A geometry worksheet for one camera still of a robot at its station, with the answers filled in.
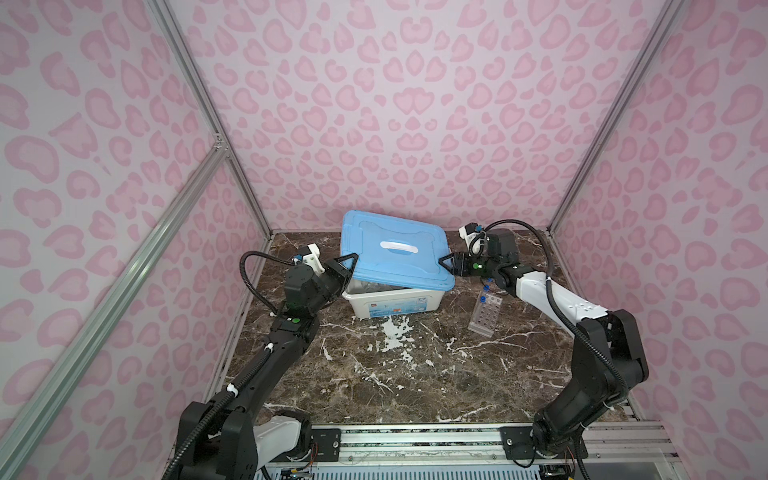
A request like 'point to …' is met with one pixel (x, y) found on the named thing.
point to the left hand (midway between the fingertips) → (360, 251)
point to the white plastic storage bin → (372, 300)
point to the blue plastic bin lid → (396, 252)
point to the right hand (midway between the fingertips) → (447, 258)
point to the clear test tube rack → (484, 315)
